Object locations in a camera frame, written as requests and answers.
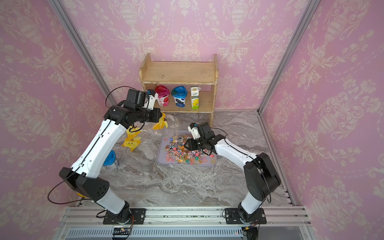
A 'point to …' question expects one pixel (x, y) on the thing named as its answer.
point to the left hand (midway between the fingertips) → (162, 114)
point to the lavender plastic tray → (161, 155)
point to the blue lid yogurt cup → (179, 93)
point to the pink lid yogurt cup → (163, 93)
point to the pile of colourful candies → (175, 151)
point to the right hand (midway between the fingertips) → (187, 144)
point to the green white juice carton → (194, 91)
